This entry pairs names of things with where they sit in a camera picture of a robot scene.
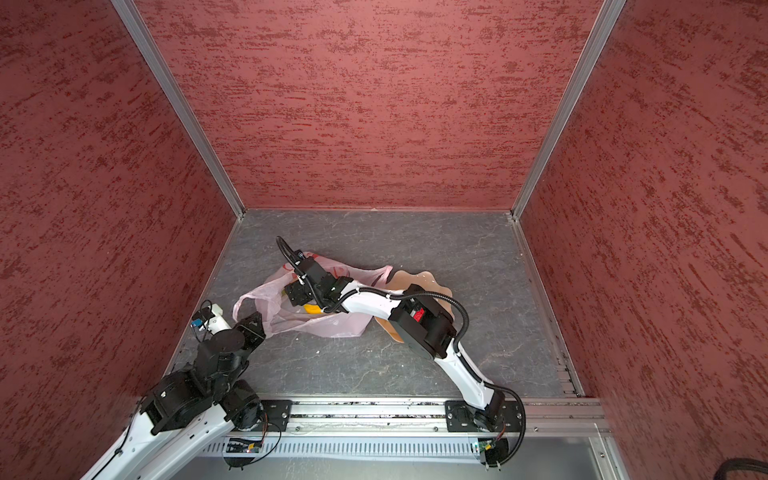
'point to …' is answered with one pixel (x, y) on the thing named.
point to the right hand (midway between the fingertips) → (297, 289)
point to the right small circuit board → (486, 445)
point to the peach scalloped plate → (400, 280)
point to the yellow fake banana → (312, 309)
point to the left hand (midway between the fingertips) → (264, 320)
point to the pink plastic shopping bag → (269, 309)
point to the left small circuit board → (240, 445)
